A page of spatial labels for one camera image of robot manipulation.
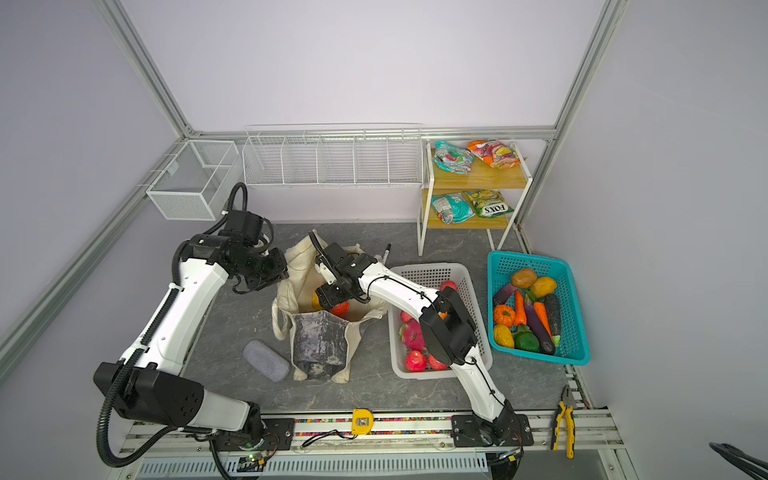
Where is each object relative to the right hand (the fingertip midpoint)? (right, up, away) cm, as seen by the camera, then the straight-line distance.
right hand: (330, 299), depth 88 cm
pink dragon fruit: (+24, -9, -7) cm, 27 cm away
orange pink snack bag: (+50, +44, +1) cm, 66 cm away
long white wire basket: (-2, +46, +11) cm, 48 cm away
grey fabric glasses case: (-17, -16, -5) cm, 24 cm away
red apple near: (+25, -16, -8) cm, 30 cm away
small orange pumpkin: (+52, -5, +1) cm, 53 cm away
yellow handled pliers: (+64, -26, -11) cm, 70 cm away
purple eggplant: (+62, -12, -3) cm, 64 cm away
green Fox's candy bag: (+51, +31, +13) cm, 61 cm away
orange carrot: (+65, -6, +3) cm, 65 cm away
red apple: (+30, -17, -8) cm, 35 cm away
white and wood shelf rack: (+54, +35, +1) cm, 65 cm away
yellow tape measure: (+11, -28, -14) cm, 34 cm away
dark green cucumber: (+67, -5, +1) cm, 68 cm away
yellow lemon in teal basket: (+67, +3, +7) cm, 67 cm away
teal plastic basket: (+69, -12, -6) cm, 70 cm away
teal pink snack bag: (+36, +41, -1) cm, 55 cm away
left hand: (-8, +8, -12) cm, 16 cm away
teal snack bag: (+38, +29, +11) cm, 49 cm away
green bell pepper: (+57, -11, -3) cm, 58 cm away
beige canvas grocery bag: (+1, -8, -16) cm, 18 cm away
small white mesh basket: (-45, +37, +8) cm, 59 cm away
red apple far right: (+37, +4, +8) cm, 38 cm away
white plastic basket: (+31, +6, +8) cm, 33 cm away
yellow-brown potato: (+61, +6, +6) cm, 61 cm away
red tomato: (+4, -2, -3) cm, 6 cm away
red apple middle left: (+23, -6, +1) cm, 23 cm away
